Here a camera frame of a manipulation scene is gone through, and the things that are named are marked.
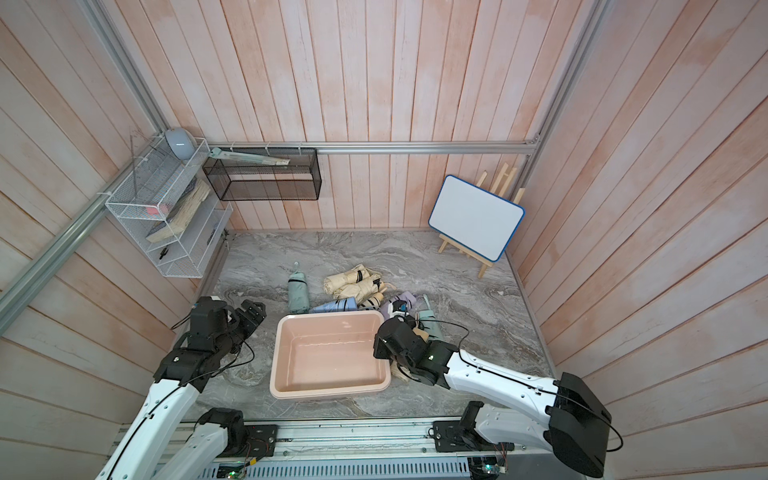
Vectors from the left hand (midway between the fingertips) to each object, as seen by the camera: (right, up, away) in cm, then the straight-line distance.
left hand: (259, 318), depth 79 cm
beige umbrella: (+38, -11, -11) cm, 41 cm away
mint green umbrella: (+5, +3, +19) cm, 20 cm away
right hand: (+31, -5, +2) cm, 32 cm away
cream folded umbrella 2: (+27, +5, +18) cm, 32 cm away
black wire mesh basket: (-19, +44, +25) cm, 54 cm away
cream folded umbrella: (+23, +10, +22) cm, 33 cm away
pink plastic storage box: (+17, -13, +10) cm, 24 cm away
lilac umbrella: (+42, +3, +19) cm, 46 cm away
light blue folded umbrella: (+21, +2, +13) cm, 25 cm away
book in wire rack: (-21, +28, +1) cm, 35 cm away
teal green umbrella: (+48, -4, +11) cm, 50 cm away
